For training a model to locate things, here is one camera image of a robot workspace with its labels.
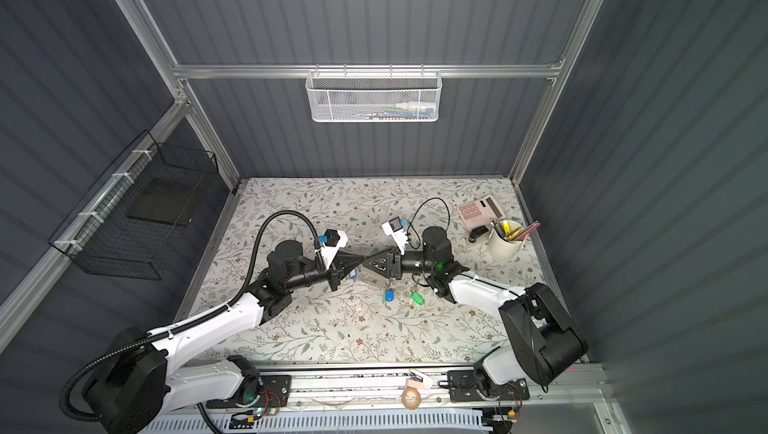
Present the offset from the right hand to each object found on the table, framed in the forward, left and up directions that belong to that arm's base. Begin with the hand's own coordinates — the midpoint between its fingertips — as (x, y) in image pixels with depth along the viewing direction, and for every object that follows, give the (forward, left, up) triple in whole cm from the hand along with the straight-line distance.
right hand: (370, 267), depth 75 cm
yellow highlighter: (+19, -42, -10) cm, 47 cm away
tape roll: (-26, -10, -19) cm, 34 cm away
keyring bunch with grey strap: (-3, -4, -8) cm, 10 cm away
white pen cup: (+14, -40, -9) cm, 44 cm away
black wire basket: (+5, +57, +10) cm, 58 cm away
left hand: (+2, +2, +2) cm, 3 cm away
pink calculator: (+31, -37, -18) cm, 52 cm away
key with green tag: (0, -13, -19) cm, 23 cm away
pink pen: (+16, -47, -7) cm, 50 cm away
